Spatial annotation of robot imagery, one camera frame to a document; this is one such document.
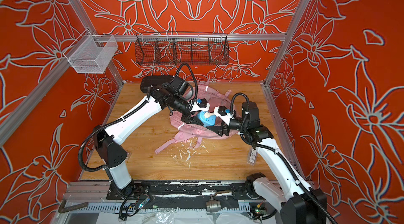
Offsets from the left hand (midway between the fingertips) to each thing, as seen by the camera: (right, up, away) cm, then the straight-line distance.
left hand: (204, 114), depth 71 cm
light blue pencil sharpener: (+2, -2, -5) cm, 5 cm away
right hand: (+2, -2, -1) cm, 3 cm away
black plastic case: (-41, +20, +47) cm, 66 cm away
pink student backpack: (+8, +8, +33) cm, 35 cm away
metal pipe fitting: (+4, -39, -5) cm, 40 cm away
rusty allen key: (-63, -42, -3) cm, 76 cm away
